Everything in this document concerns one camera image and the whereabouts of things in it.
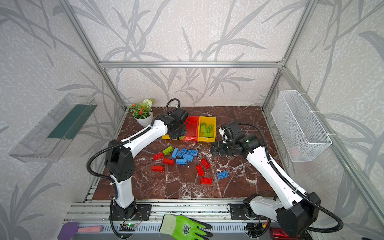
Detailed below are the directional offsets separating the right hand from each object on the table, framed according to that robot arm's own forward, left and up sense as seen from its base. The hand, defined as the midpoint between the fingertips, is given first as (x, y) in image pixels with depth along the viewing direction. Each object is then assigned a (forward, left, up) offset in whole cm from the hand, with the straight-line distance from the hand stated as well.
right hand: (219, 144), depth 77 cm
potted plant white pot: (+28, +48, -5) cm, 56 cm away
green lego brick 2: (+18, +5, -18) cm, 26 cm away
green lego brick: (+23, +4, -18) cm, 29 cm away
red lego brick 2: (-5, +35, -18) cm, 40 cm away
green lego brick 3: (+6, +31, -18) cm, 36 cm away
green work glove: (-34, +19, -18) cm, 42 cm away
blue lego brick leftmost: (+4, +26, -17) cm, 32 cm away
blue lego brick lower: (-2, +22, -17) cm, 28 cm away
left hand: (+14, +19, -5) cm, 24 cm away
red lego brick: (+2, +36, -18) cm, 40 cm away
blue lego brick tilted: (+5, +22, -18) cm, 29 cm away
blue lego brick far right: (-9, -3, -18) cm, 21 cm away
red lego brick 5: (-7, +10, -18) cm, 22 cm away
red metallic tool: (-36, -26, -18) cm, 48 cm away
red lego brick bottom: (-13, +6, -18) cm, 23 cm away
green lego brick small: (+23, +8, -17) cm, 30 cm away
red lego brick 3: (-1, +29, -18) cm, 34 cm away
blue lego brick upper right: (+5, +14, -18) cm, 23 cm away
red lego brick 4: (-3, +7, -18) cm, 19 cm away
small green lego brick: (+27, +8, -18) cm, 33 cm away
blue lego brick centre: (+1, +18, -18) cm, 25 cm away
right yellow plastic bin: (+28, +4, -14) cm, 31 cm away
